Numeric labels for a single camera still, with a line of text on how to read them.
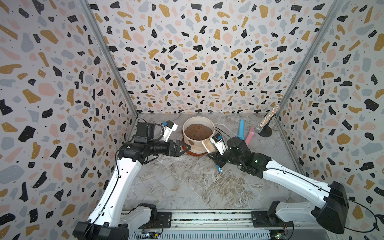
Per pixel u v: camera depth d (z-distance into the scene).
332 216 0.39
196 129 0.97
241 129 1.11
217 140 0.64
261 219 0.75
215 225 0.73
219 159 0.65
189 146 0.64
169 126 0.62
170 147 0.59
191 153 0.96
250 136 1.06
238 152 0.55
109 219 0.37
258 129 0.95
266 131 1.10
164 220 0.73
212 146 0.71
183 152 0.61
